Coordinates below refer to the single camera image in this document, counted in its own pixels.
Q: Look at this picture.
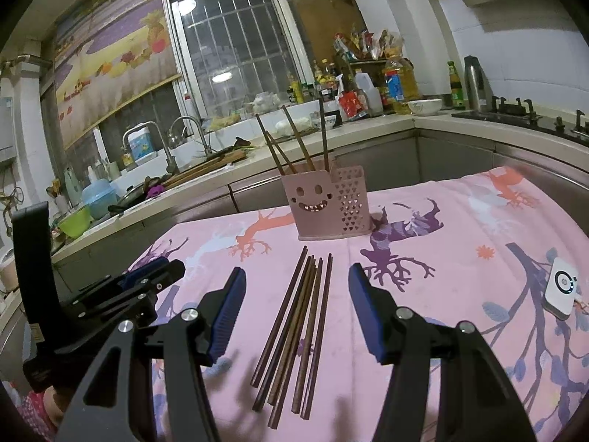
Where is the green glass sauce bottle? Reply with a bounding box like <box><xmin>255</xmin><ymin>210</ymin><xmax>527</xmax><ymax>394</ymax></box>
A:
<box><xmin>447</xmin><ymin>61</ymin><xmax>465</xmax><ymax>110</ymax></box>

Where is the pink smiley utensil holder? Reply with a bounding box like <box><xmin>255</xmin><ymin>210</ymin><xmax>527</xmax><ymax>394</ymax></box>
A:
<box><xmin>282</xmin><ymin>166</ymin><xmax>373</xmax><ymax>242</ymax></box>

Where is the dark wooden chopstick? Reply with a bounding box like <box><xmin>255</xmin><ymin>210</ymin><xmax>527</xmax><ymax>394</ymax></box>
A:
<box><xmin>300</xmin><ymin>253</ymin><xmax>334</xmax><ymax>420</ymax></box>
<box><xmin>318</xmin><ymin>98</ymin><xmax>331</xmax><ymax>173</ymax></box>
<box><xmin>282</xmin><ymin>105</ymin><xmax>315</xmax><ymax>172</ymax></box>
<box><xmin>292</xmin><ymin>257</ymin><xmax>324</xmax><ymax>414</ymax></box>
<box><xmin>267</xmin><ymin>256</ymin><xmax>324</xmax><ymax>430</ymax></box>
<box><xmin>253</xmin><ymin>256</ymin><xmax>311</xmax><ymax>412</ymax></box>
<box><xmin>268</xmin><ymin>256</ymin><xmax>315</xmax><ymax>406</ymax></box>
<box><xmin>265</xmin><ymin>131</ymin><xmax>297</xmax><ymax>174</ymax></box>
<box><xmin>251</xmin><ymin>245</ymin><xmax>307</xmax><ymax>388</ymax></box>
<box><xmin>255</xmin><ymin>114</ymin><xmax>286</xmax><ymax>176</ymax></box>

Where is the barred kitchen window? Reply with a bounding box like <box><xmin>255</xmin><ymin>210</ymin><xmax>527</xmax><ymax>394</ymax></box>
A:
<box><xmin>164</xmin><ymin>0</ymin><xmax>317</xmax><ymax>122</ymax></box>

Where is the steel thermos kettle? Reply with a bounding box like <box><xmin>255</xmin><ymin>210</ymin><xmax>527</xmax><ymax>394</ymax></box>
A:
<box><xmin>464</xmin><ymin>55</ymin><xmax>489</xmax><ymax>112</ymax></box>

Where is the white bowl near stove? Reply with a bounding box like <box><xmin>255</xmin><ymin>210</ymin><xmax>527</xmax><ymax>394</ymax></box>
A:
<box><xmin>407</xmin><ymin>98</ymin><xmax>443</xmax><ymax>117</ymax></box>

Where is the white blue detergent tub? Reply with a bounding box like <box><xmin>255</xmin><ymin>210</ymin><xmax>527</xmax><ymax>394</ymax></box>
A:
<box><xmin>128</xmin><ymin>128</ymin><xmax>155</xmax><ymax>165</ymax></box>

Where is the yellow cooking oil bottle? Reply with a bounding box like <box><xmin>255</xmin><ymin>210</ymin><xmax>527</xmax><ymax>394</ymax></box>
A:
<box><xmin>383</xmin><ymin>55</ymin><xmax>421</xmax><ymax>115</ymax></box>

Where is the blue white porcelain bowl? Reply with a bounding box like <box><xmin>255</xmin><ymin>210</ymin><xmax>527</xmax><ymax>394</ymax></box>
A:
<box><xmin>310</xmin><ymin>112</ymin><xmax>341</xmax><ymax>131</ymax></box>

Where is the blue plastic container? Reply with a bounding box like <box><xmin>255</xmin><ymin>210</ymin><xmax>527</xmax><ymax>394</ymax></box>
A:
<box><xmin>82</xmin><ymin>179</ymin><xmax>118</xmax><ymax>221</ymax></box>

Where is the chrome kitchen faucet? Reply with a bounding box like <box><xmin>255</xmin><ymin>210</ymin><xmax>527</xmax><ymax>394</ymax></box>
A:
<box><xmin>169</xmin><ymin>115</ymin><xmax>214</xmax><ymax>157</ymax></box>

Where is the green plastic bowl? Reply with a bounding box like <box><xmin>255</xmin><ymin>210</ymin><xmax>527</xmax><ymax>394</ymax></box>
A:
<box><xmin>58</xmin><ymin>206</ymin><xmax>93</xmax><ymax>239</ymax></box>

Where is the fruit pattern roller blind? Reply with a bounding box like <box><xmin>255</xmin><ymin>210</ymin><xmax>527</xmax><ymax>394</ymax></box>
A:
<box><xmin>53</xmin><ymin>0</ymin><xmax>180</xmax><ymax>148</ymax></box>

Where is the pink floral tablecloth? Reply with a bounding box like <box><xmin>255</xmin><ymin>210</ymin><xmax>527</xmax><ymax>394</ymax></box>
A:
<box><xmin>137</xmin><ymin>166</ymin><xmax>588</xmax><ymax>441</ymax></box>

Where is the black gas stove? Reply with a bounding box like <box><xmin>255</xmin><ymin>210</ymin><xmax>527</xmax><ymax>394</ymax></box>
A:
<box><xmin>451</xmin><ymin>96</ymin><xmax>588</xmax><ymax>147</ymax></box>

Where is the red snack packet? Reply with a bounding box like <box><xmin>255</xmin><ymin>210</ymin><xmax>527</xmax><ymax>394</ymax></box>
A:
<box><xmin>338</xmin><ymin>91</ymin><xmax>368</xmax><ymax>121</ymax></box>

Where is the white gas water heater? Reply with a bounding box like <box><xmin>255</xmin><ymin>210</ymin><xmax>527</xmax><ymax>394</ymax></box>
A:
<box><xmin>0</xmin><ymin>97</ymin><xmax>17</xmax><ymax>168</ymax></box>

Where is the white square timer device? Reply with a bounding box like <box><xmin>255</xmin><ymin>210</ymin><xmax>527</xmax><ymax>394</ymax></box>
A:
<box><xmin>542</xmin><ymin>257</ymin><xmax>579</xmax><ymax>320</ymax></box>

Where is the wooden cutting board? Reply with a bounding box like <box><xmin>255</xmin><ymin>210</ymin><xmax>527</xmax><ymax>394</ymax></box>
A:
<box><xmin>163</xmin><ymin>149</ymin><xmax>247</xmax><ymax>190</ymax></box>

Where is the white plastic jug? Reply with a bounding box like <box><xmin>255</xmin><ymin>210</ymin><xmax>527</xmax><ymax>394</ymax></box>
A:
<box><xmin>355</xmin><ymin>69</ymin><xmax>383</xmax><ymax>117</ymax></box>

